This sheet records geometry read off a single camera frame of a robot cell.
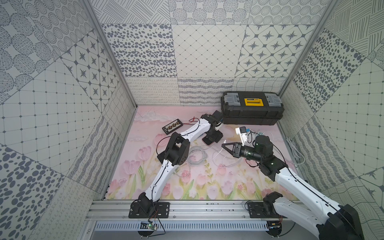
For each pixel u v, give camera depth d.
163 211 0.73
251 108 0.95
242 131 0.69
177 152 0.63
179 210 0.77
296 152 0.95
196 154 0.93
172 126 1.07
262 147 0.58
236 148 0.65
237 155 0.65
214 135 0.90
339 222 0.39
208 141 1.04
